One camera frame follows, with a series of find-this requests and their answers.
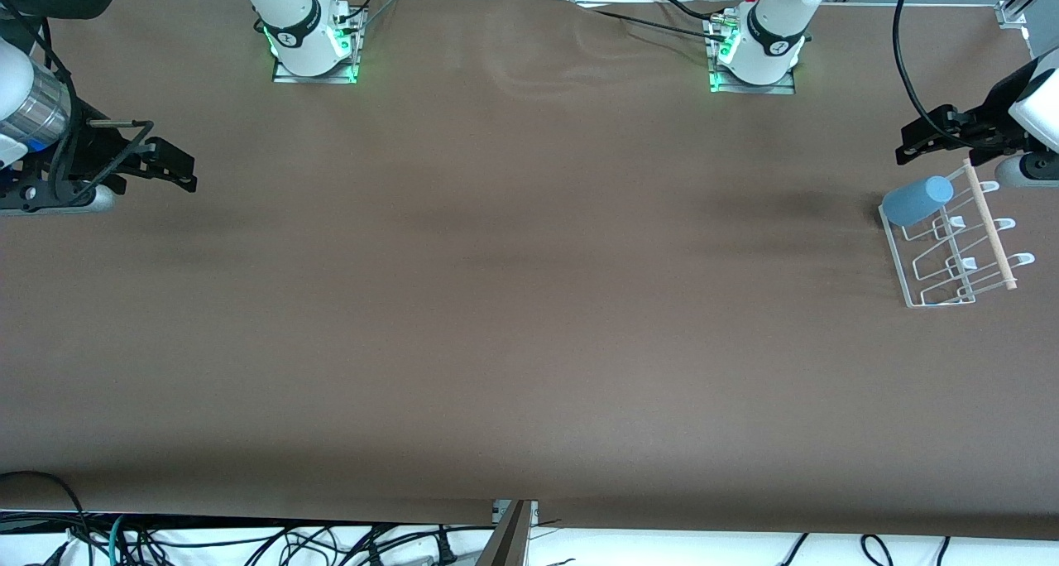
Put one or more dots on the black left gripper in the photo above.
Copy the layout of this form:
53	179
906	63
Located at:
981	127

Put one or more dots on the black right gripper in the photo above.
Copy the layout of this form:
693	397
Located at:
93	150

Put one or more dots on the blue plastic cup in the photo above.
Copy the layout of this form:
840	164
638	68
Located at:
914	202

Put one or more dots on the brown table cover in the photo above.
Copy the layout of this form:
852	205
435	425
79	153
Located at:
529	342

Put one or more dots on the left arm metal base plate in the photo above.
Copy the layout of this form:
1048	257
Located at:
782	88

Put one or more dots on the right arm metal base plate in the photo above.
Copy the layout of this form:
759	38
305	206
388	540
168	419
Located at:
331	78

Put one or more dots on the metal frame profile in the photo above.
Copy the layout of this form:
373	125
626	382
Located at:
513	541

